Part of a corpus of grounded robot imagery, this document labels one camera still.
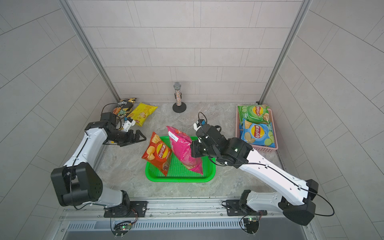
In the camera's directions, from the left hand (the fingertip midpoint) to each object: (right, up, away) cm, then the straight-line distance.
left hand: (141, 136), depth 82 cm
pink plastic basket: (+57, +2, +11) cm, 58 cm away
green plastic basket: (+20, -20, +1) cm, 29 cm away
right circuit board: (+56, -38, -14) cm, 69 cm away
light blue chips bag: (+68, +1, +2) cm, 68 cm away
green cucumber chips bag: (+70, +13, +14) cm, 73 cm away
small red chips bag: (+11, -8, -6) cm, 15 cm away
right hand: (+28, -2, -18) cm, 33 cm away
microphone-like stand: (+17, +18, +27) cm, 37 cm away
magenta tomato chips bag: (+24, -2, -16) cm, 29 cm away
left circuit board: (-2, -38, -17) cm, 42 cm away
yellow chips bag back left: (-8, +14, +20) cm, 26 cm away
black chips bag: (-20, +19, +23) cm, 36 cm away
